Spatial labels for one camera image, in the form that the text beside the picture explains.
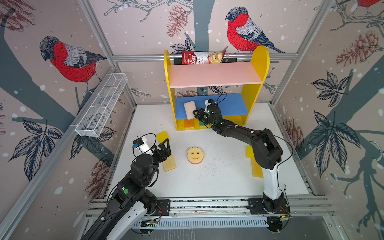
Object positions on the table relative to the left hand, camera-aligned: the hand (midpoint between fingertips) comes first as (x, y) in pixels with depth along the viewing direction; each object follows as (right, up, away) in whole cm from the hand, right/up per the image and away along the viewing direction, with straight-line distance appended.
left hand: (163, 143), depth 68 cm
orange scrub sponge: (+10, +7, +36) cm, 38 cm away
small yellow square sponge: (-9, -2, +37) cm, 38 cm away
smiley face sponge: (+15, -12, +22) cm, 29 cm away
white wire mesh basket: (-36, +18, +10) cm, 41 cm away
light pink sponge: (+11, +18, +24) cm, 32 cm away
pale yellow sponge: (-1, -16, +19) cm, 25 cm away
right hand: (+11, +14, +23) cm, 29 cm away
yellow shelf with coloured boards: (+45, +35, +46) cm, 73 cm away
